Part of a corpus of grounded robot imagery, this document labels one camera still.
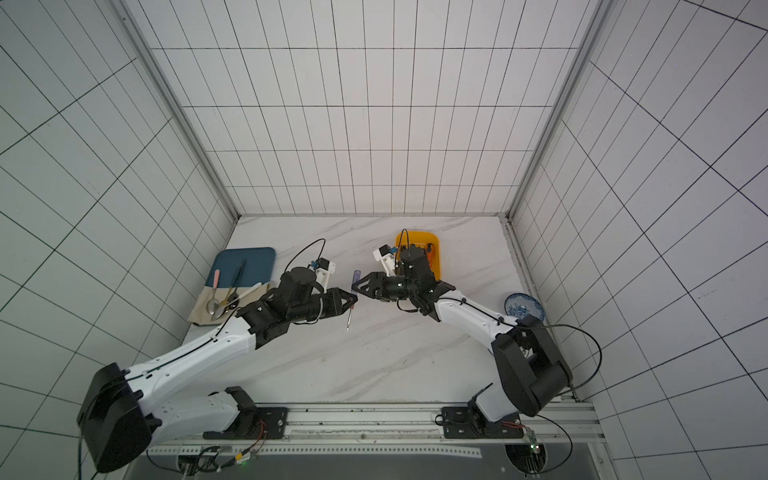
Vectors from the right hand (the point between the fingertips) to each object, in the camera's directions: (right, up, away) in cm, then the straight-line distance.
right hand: (347, 294), depth 77 cm
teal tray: (-35, +4, +27) cm, 44 cm away
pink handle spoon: (-46, -6, +17) cm, 49 cm away
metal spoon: (-43, -9, +15) cm, 46 cm away
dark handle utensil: (-40, -1, +21) cm, 45 cm away
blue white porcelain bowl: (+53, -7, +15) cm, 56 cm away
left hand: (+1, -3, 0) cm, 3 cm away
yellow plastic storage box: (+23, +14, +32) cm, 42 cm away
